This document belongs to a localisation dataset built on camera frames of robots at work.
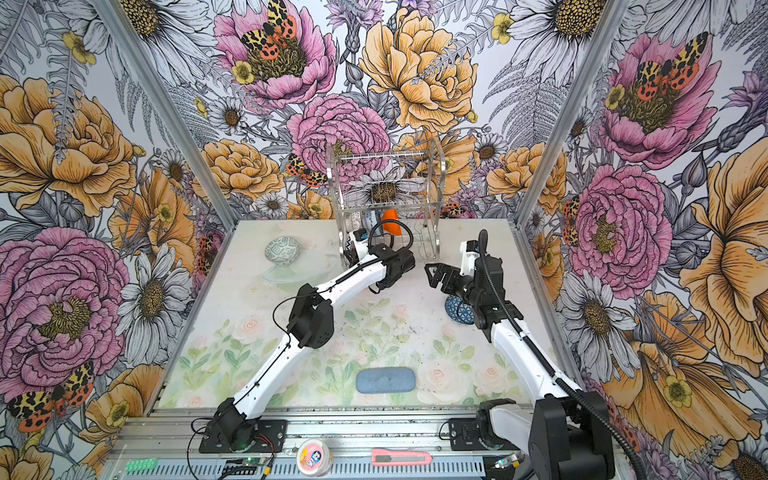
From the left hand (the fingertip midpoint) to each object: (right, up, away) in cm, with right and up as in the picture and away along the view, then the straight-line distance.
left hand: (347, 255), depth 96 cm
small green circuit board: (-18, -48, -25) cm, 57 cm away
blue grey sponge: (+12, -33, -15) cm, 38 cm away
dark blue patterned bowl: (+35, -17, +1) cm, 39 cm away
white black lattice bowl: (+2, +12, +9) cm, 15 cm away
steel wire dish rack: (+14, +22, +20) cm, 33 cm away
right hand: (+26, -6, -13) cm, 30 cm away
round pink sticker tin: (-2, -41, -33) cm, 53 cm away
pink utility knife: (+12, -47, -25) cm, 54 cm away
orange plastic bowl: (+14, +10, +11) cm, 20 cm away
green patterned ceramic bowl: (-26, +2, +16) cm, 31 cm away
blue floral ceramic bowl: (+7, +12, +9) cm, 17 cm away
